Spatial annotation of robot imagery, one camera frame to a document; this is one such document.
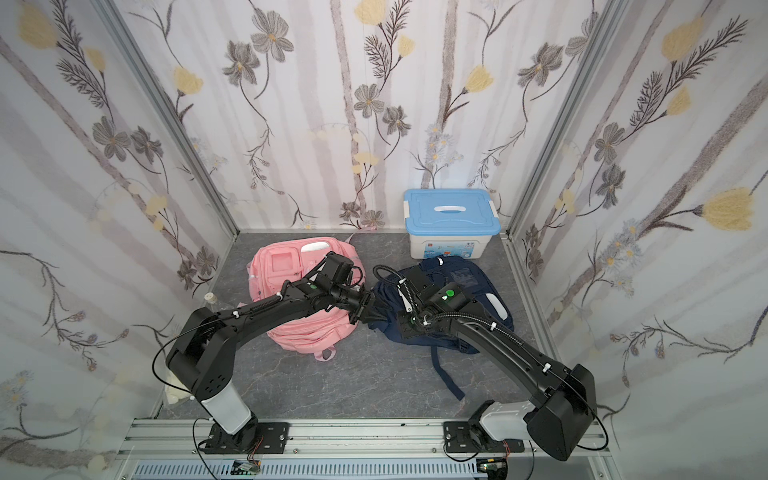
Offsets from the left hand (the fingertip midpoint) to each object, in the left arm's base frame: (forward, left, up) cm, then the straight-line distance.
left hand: (393, 309), depth 77 cm
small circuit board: (-32, +36, -18) cm, 52 cm away
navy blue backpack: (-5, -13, -8) cm, 16 cm away
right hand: (-4, -4, -1) cm, 6 cm away
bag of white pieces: (-15, +59, -15) cm, 62 cm away
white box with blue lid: (+35, -21, -3) cm, 41 cm away
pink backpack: (+27, +34, -13) cm, 46 cm away
